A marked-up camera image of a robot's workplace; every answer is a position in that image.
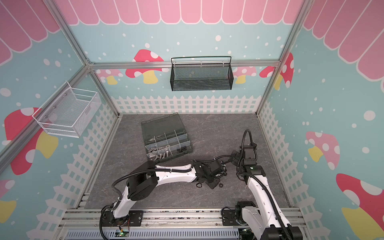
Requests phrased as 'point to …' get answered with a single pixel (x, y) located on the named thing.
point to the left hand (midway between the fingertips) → (214, 182)
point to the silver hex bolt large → (167, 153)
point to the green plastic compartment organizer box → (165, 138)
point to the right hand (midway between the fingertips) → (238, 157)
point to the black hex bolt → (178, 149)
